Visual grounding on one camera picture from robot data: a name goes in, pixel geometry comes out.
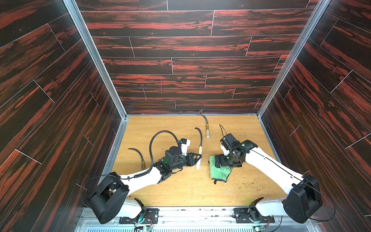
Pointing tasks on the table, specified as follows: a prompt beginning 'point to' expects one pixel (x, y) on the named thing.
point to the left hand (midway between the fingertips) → (201, 157)
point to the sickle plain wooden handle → (198, 165)
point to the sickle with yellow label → (207, 127)
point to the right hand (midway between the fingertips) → (225, 162)
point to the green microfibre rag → (222, 173)
